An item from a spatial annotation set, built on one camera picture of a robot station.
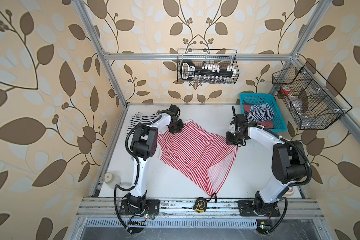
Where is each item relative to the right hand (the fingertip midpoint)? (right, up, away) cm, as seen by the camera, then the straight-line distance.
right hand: (227, 143), depth 92 cm
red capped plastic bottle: (+34, +33, -4) cm, 47 cm away
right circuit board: (+11, -36, -21) cm, 43 cm away
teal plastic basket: (+37, +11, +6) cm, 39 cm away
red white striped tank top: (-13, -9, -1) cm, 16 cm away
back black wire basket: (-3, +50, +2) cm, 50 cm away
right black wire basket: (+37, +23, -20) cm, 47 cm away
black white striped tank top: (-61, +16, +16) cm, 65 cm away
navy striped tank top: (+28, +20, +16) cm, 38 cm away
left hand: (-27, +9, +9) cm, 30 cm away
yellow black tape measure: (-19, -27, -19) cm, 38 cm away
